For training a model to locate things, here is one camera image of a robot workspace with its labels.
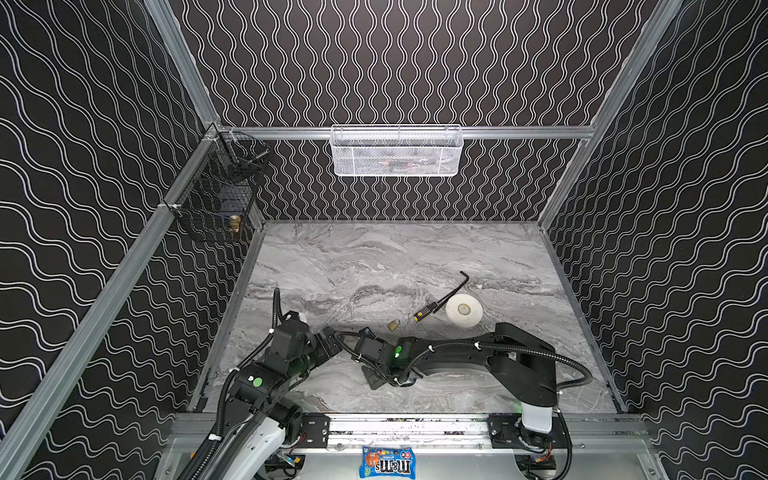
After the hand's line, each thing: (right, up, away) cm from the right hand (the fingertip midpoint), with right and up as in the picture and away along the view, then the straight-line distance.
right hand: (373, 374), depth 85 cm
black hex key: (+25, +20, +14) cm, 35 cm away
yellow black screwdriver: (+19, +18, +12) cm, 28 cm away
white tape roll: (+29, +16, +12) cm, 35 cm away
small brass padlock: (+6, +12, +8) cm, 16 cm away
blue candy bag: (+4, -14, -16) cm, 21 cm away
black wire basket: (-50, +51, +9) cm, 72 cm away
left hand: (-8, +11, -9) cm, 17 cm away
